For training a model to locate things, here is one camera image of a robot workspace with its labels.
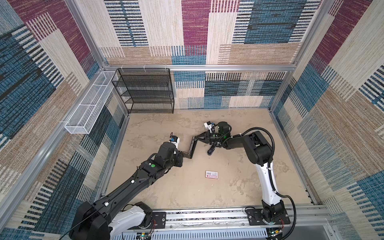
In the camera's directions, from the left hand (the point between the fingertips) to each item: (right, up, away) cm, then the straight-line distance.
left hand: (182, 152), depth 81 cm
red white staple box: (+17, -14, +6) cm, 23 cm away
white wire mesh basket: (-59, +23, +13) cm, 65 cm away
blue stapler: (+17, -1, +15) cm, 23 cm away
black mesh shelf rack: (-29, +39, +29) cm, 57 cm away
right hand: (+8, +6, +17) cm, 20 cm away
